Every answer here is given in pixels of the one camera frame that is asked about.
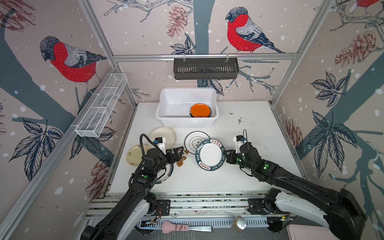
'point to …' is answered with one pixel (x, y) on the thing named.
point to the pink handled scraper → (167, 226)
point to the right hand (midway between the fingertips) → (221, 153)
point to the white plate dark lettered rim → (210, 155)
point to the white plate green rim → (164, 175)
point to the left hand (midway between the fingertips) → (177, 149)
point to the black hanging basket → (205, 68)
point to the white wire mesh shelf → (102, 103)
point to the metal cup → (240, 223)
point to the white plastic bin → (173, 108)
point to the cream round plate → (163, 132)
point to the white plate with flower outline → (194, 140)
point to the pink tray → (301, 232)
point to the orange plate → (200, 110)
